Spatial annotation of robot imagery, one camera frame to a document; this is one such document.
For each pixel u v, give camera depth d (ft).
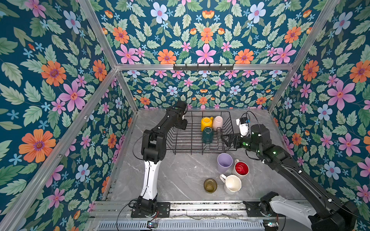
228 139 2.10
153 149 1.92
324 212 1.29
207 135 3.01
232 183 2.62
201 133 3.32
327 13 2.30
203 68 3.06
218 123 3.17
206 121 3.15
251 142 1.96
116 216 2.34
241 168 2.78
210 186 2.67
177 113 2.37
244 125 2.13
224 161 2.83
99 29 2.48
